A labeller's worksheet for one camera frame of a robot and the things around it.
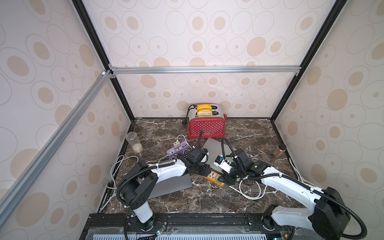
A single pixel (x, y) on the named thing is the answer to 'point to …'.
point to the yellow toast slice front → (204, 112)
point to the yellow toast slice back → (201, 107)
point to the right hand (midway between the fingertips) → (221, 176)
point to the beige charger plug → (176, 145)
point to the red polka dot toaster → (213, 126)
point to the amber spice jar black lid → (279, 150)
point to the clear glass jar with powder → (134, 142)
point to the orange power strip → (213, 177)
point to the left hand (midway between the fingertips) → (211, 171)
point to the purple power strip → (183, 146)
